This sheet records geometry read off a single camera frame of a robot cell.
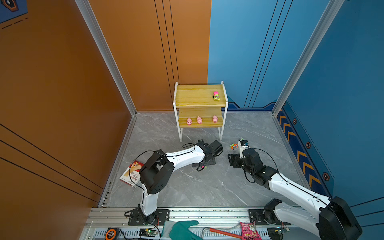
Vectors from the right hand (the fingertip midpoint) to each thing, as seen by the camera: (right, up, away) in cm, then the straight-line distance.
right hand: (231, 155), depth 85 cm
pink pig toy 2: (-18, +20, +7) cm, 28 cm away
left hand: (-14, -4, +5) cm, 15 cm away
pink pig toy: (-24, +19, +6) cm, 32 cm away
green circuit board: (-43, -34, -14) cm, 56 cm away
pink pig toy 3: (-8, +21, +7) cm, 24 cm away
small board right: (+21, -32, -14) cm, 41 cm away
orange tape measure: (-58, -32, -18) cm, 69 cm away
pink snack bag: (+5, -32, -17) cm, 36 cm away
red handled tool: (-8, -34, -15) cm, 38 cm away
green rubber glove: (-27, -32, -15) cm, 45 cm away
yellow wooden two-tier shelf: (-18, +27, -6) cm, 33 cm away
